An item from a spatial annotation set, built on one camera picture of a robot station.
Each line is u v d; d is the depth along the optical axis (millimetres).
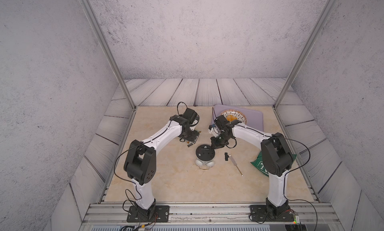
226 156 934
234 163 910
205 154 896
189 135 778
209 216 728
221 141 808
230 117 1105
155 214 720
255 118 1147
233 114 1145
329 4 724
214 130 847
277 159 514
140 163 483
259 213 723
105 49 871
